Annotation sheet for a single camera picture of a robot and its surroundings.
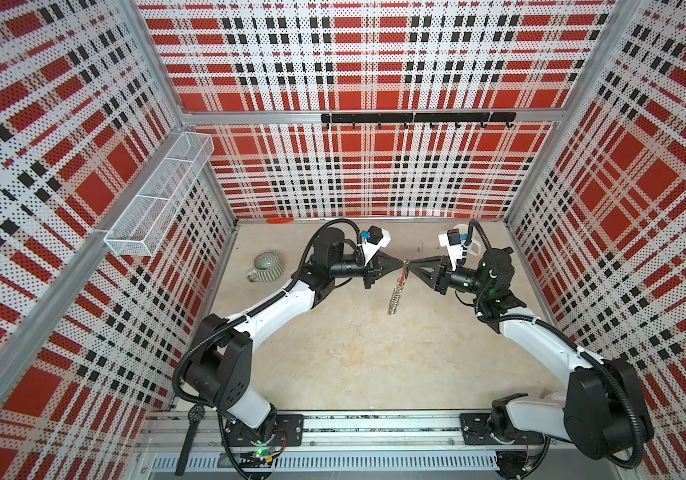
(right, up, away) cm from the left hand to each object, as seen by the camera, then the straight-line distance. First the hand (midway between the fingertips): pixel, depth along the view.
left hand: (401, 267), depth 73 cm
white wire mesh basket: (-77, +12, +18) cm, 80 cm away
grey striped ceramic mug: (-42, -2, +26) cm, 49 cm away
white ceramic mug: (+31, +12, +44) cm, 55 cm away
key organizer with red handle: (-1, -5, 0) cm, 5 cm away
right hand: (+3, 0, 0) cm, 3 cm away
